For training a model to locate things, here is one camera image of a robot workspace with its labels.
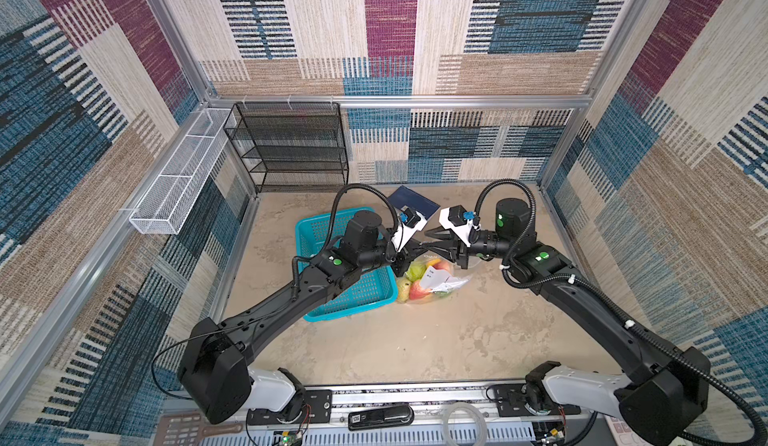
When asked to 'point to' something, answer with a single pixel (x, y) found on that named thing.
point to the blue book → (405, 196)
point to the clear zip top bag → (431, 279)
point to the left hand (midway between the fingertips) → (427, 243)
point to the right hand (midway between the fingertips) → (427, 241)
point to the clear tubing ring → (482, 422)
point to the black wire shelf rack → (300, 144)
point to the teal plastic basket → (371, 288)
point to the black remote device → (392, 416)
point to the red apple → (416, 291)
